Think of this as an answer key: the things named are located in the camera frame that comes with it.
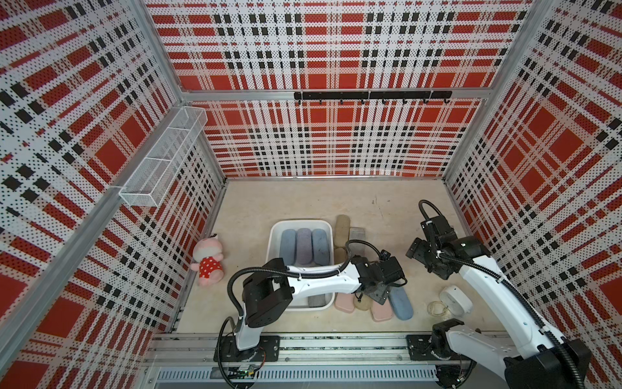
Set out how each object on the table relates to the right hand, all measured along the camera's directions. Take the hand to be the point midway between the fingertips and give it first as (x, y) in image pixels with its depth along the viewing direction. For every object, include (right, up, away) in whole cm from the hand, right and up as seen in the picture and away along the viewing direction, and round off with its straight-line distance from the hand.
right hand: (423, 258), depth 78 cm
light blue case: (-34, 0, +15) cm, 37 cm away
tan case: (-19, -15, -1) cm, 24 cm away
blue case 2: (-7, -15, +2) cm, 17 cm away
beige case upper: (-26, +7, +21) cm, 34 cm away
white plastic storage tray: (-53, +6, +16) cm, 56 cm away
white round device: (+10, -13, -2) cm, 16 cm away
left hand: (-16, -10, +3) cm, 19 cm away
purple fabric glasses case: (-41, +1, +14) cm, 43 cm away
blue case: (-47, 0, +15) cm, 49 cm away
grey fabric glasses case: (-35, -15, +2) cm, 38 cm away
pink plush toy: (-76, -2, +10) cm, 77 cm away
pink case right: (-13, -19, +2) cm, 23 cm away
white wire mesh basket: (-99, +26, +12) cm, 103 cm away
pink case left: (-26, -14, -1) cm, 29 cm away
